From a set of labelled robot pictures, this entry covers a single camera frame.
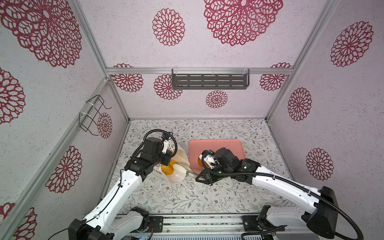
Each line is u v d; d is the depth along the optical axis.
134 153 0.57
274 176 0.47
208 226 0.74
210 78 0.95
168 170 0.86
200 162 0.60
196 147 1.09
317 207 0.40
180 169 0.75
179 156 0.93
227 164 0.56
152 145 0.56
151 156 0.56
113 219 0.40
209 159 0.67
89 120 0.76
